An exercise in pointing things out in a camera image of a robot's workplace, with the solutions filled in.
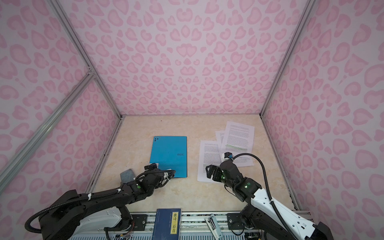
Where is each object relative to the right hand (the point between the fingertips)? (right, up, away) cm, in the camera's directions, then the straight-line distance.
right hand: (211, 169), depth 78 cm
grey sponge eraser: (-48, -6, +8) cm, 49 cm away
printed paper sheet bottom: (0, +4, +20) cm, 21 cm away
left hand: (-32, -1, +8) cm, 33 cm away
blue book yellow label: (-22, -24, -6) cm, 33 cm away
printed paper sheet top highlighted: (+22, +14, +28) cm, 38 cm away
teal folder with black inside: (-25, +6, +20) cm, 32 cm away
